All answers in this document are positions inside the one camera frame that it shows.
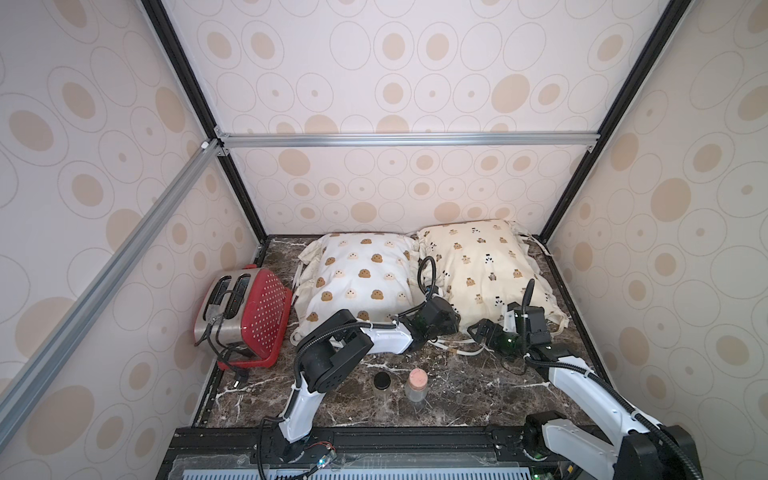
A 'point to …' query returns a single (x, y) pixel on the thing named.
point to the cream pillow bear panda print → (482, 267)
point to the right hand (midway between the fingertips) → (489, 334)
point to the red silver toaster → (241, 317)
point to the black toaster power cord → (240, 376)
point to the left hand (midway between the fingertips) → (470, 319)
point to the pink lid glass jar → (416, 390)
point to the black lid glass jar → (382, 389)
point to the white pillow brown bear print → (371, 274)
